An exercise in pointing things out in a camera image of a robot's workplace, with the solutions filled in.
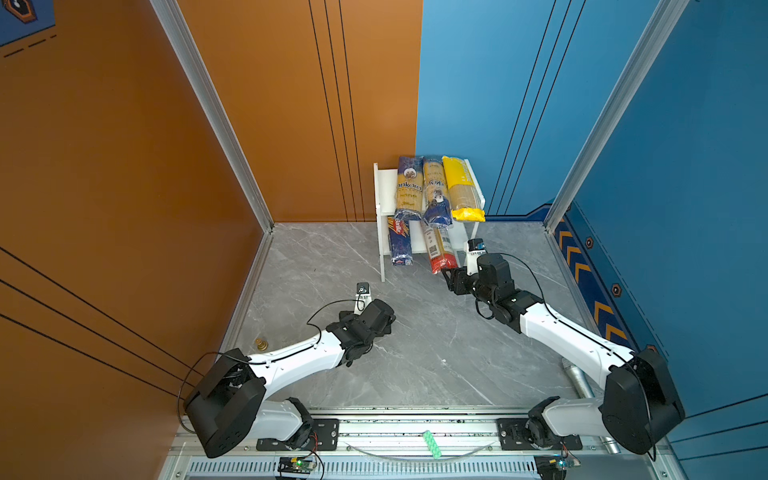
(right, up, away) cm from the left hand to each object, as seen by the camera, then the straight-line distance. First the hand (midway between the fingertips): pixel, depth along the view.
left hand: (373, 312), depth 87 cm
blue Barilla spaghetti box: (+8, +21, +2) cm, 23 cm away
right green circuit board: (+44, -33, -17) cm, 57 cm away
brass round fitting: (-33, -10, 0) cm, 34 cm away
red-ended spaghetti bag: (+20, +19, 0) cm, 27 cm away
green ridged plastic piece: (+15, -29, -16) cm, 36 cm away
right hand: (+22, +13, -2) cm, 26 cm away
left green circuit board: (-18, -33, -16) cm, 41 cm away
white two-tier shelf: (+4, +36, -4) cm, 37 cm away
